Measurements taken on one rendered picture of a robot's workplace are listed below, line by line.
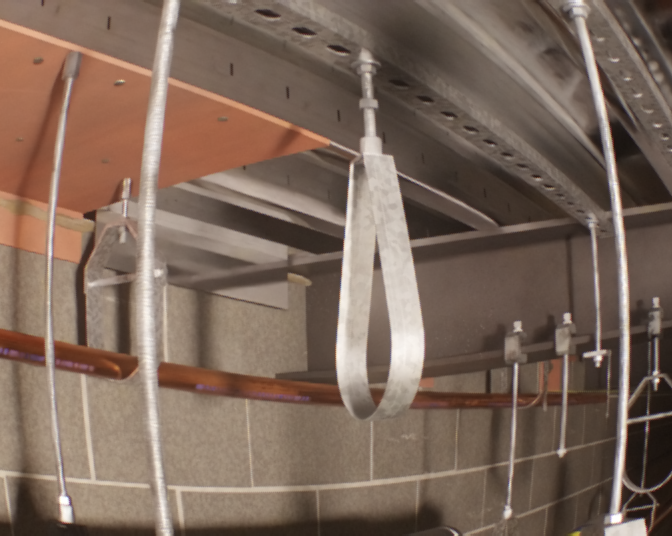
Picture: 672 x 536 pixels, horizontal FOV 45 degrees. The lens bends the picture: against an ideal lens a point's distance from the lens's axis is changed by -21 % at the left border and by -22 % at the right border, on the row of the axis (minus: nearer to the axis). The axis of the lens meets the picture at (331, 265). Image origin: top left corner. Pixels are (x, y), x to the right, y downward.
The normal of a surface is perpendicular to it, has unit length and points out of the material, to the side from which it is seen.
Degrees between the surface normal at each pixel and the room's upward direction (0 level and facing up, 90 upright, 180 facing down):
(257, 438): 90
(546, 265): 90
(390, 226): 74
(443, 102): 180
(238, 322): 90
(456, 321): 90
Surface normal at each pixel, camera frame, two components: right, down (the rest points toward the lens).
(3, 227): 0.84, -0.12
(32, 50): 0.02, 0.98
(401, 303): 0.33, -0.46
